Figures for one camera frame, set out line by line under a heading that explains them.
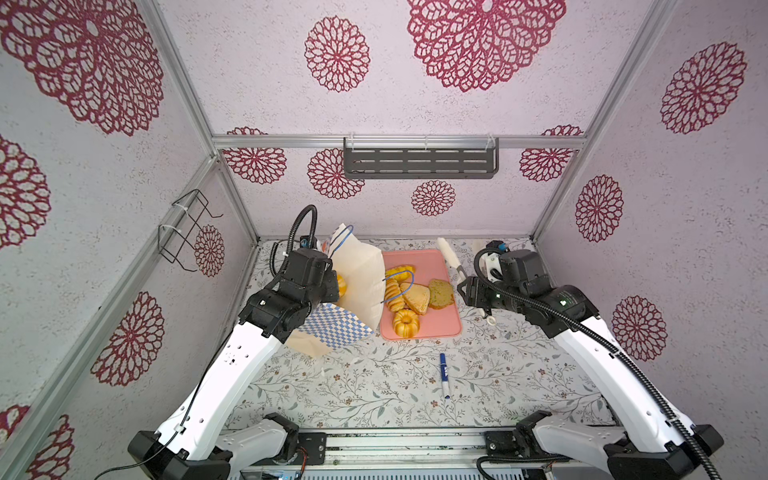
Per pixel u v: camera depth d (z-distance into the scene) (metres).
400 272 1.07
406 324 0.92
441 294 1.00
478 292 0.62
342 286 0.95
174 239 0.75
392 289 1.00
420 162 0.99
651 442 0.38
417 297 0.97
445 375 0.85
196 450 0.36
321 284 0.55
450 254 0.72
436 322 0.98
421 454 0.73
